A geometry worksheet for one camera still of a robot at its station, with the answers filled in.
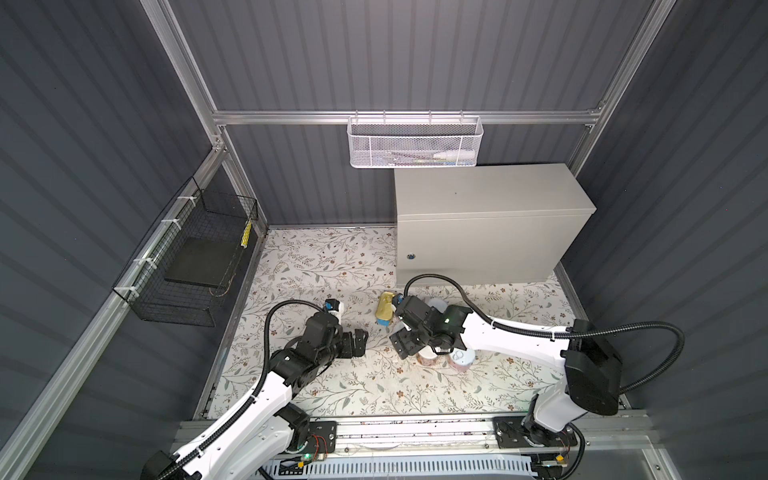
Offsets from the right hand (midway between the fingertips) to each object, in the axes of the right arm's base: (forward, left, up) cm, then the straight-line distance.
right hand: (406, 338), depth 82 cm
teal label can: (+14, -11, -5) cm, 18 cm away
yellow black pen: (+23, +45, +19) cm, 54 cm away
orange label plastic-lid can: (-5, -5, -1) cm, 7 cm away
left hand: (0, +15, +2) cm, 15 cm away
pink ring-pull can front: (-5, -15, -2) cm, 16 cm away
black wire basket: (+24, +56, +26) cm, 67 cm away
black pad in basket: (+11, +51, +22) cm, 57 cm away
